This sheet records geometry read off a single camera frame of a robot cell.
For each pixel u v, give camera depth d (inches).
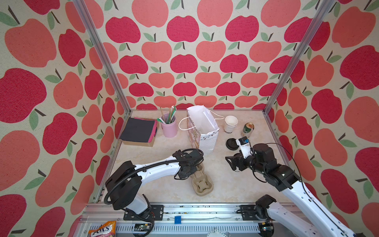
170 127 38.0
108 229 26.5
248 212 28.7
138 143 39.5
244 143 24.8
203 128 40.6
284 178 19.2
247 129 38.3
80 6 27.2
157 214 29.1
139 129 41.2
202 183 31.6
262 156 21.2
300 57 34.3
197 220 28.6
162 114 38.6
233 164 25.7
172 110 37.4
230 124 38.8
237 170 26.0
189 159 26.3
